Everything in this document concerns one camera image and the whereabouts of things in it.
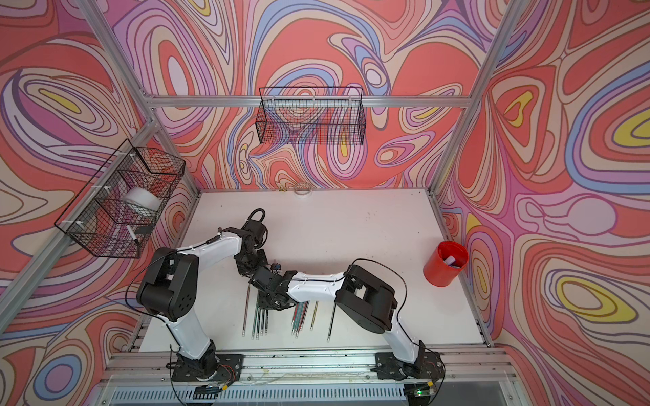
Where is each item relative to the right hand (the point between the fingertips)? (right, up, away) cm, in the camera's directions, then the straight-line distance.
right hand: (267, 310), depth 85 cm
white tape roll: (-35, +38, -11) cm, 53 cm away
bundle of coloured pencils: (+11, -1, -3) cm, 12 cm away
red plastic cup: (+61, +16, 0) cm, 63 cm away
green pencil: (-4, -4, -3) cm, 6 cm away
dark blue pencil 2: (0, -2, -5) cm, 5 cm away
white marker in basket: (-37, +27, -12) cm, 47 cm away
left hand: (-3, +12, +8) cm, 15 cm away
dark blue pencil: (-2, -3, -3) cm, 5 cm away
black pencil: (+22, -4, -3) cm, 23 cm away
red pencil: (-7, +1, -1) cm, 7 cm away
